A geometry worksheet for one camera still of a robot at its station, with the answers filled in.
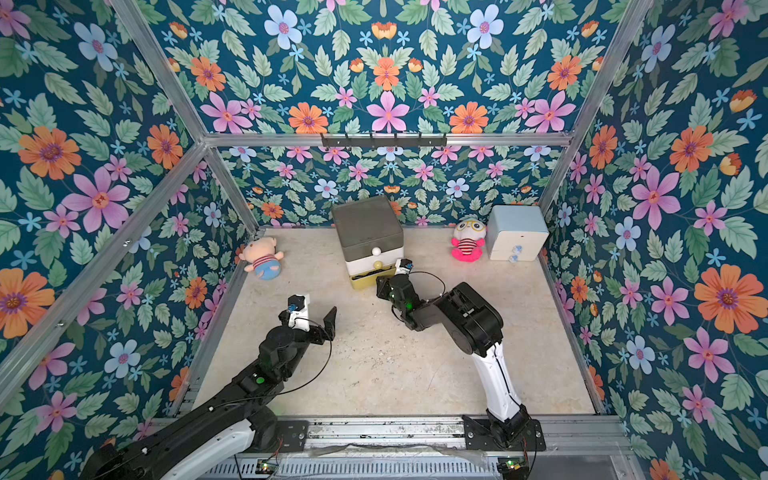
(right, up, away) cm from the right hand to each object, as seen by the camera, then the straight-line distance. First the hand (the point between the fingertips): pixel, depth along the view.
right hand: (380, 278), depth 100 cm
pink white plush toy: (+32, +14, +8) cm, 36 cm away
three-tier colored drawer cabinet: (-2, +13, -10) cm, 17 cm away
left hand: (-14, -6, -20) cm, 25 cm away
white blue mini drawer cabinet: (+46, +15, -1) cm, 48 cm away
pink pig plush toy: (-43, +8, +4) cm, 44 cm away
